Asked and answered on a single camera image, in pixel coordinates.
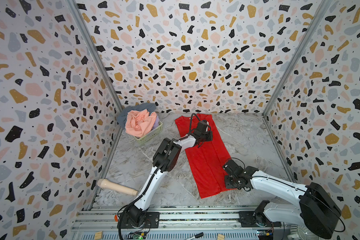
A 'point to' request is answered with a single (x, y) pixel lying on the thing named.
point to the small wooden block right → (220, 237)
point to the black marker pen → (195, 236)
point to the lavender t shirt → (156, 122)
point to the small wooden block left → (98, 235)
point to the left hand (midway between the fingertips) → (215, 133)
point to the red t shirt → (208, 160)
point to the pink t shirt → (139, 123)
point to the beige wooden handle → (109, 185)
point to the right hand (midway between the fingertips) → (225, 180)
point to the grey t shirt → (150, 107)
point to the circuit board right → (265, 234)
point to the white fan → (295, 231)
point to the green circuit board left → (141, 235)
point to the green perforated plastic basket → (155, 131)
